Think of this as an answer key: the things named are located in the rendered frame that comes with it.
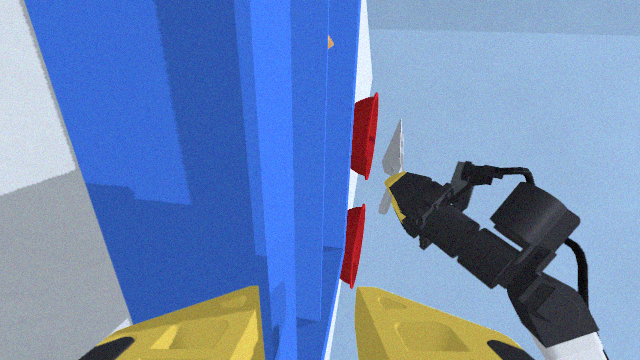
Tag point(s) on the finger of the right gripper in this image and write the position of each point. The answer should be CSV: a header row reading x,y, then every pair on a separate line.
x,y
399,214
390,181

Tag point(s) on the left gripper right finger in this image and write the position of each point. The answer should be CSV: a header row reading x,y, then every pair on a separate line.
x,y
391,327

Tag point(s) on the red bowl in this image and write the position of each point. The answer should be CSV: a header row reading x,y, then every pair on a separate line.
x,y
353,244
364,135

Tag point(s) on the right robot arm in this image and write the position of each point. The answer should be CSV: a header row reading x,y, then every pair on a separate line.
x,y
538,222

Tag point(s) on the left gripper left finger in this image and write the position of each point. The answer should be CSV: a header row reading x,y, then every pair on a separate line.
x,y
232,320

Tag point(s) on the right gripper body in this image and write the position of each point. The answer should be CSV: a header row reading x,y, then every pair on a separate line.
x,y
443,224

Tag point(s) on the grey scoop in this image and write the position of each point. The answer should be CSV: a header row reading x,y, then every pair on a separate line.
x,y
391,163

